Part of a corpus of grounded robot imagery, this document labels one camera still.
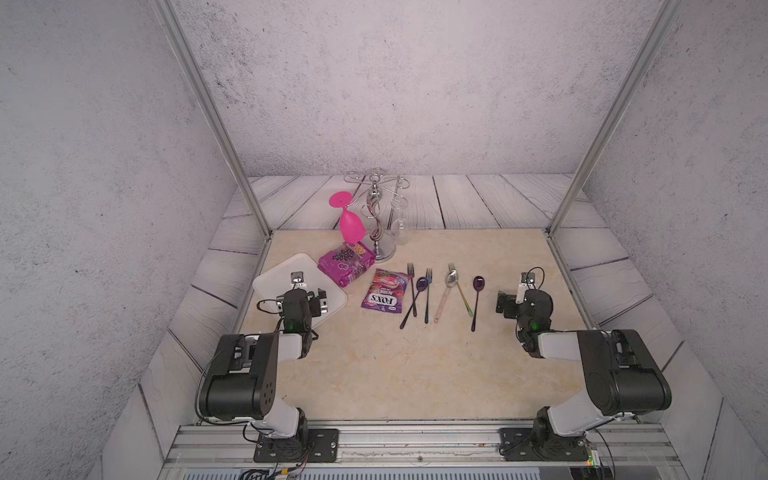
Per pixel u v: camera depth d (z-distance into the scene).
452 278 1.05
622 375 0.46
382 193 0.95
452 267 1.08
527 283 0.81
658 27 0.72
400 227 0.99
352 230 1.03
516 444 0.73
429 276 1.08
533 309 0.72
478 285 1.04
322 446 0.73
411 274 1.08
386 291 1.01
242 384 0.45
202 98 0.83
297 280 0.81
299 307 0.73
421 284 1.04
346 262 1.04
